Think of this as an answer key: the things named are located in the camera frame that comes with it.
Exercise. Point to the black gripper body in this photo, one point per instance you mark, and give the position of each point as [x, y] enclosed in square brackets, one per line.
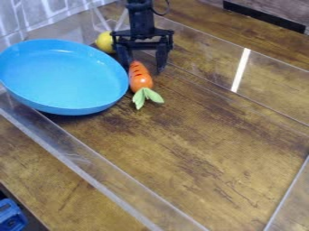
[124, 40]

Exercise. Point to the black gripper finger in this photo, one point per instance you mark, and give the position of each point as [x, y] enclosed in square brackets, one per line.
[160, 57]
[124, 56]

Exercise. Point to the orange toy carrot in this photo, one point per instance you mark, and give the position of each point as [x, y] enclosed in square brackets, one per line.
[140, 85]

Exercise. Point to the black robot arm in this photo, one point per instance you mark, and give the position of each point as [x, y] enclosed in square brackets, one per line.
[142, 20]

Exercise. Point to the blue plastic tray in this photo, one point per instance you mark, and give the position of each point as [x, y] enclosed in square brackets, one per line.
[61, 77]

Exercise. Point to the yellow toy lemon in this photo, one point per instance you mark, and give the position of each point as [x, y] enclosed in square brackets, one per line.
[104, 42]

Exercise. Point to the clear acrylic barrier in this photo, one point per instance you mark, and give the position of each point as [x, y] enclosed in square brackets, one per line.
[215, 161]

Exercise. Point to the blue plastic object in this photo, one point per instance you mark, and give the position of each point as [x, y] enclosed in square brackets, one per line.
[12, 219]

